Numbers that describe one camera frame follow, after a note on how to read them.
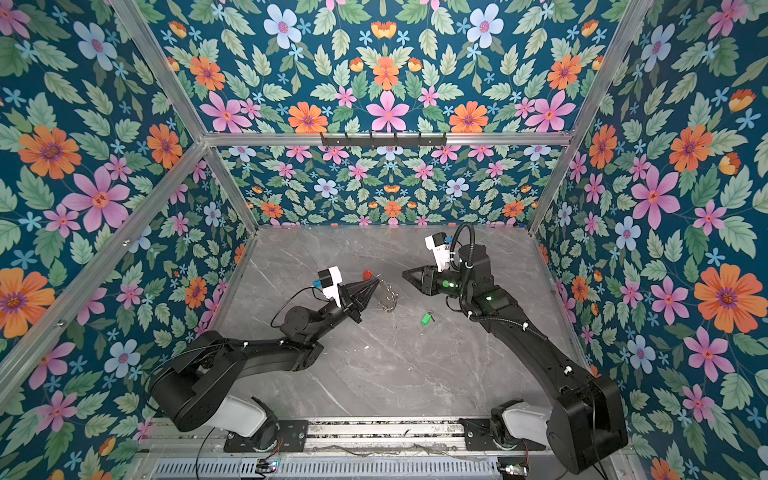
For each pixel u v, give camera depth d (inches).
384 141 36.0
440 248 26.7
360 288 26.9
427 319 37.2
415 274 28.2
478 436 28.8
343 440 28.9
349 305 25.6
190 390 17.2
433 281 25.7
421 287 26.8
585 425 15.4
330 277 24.7
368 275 29.0
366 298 27.7
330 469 30.1
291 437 29.0
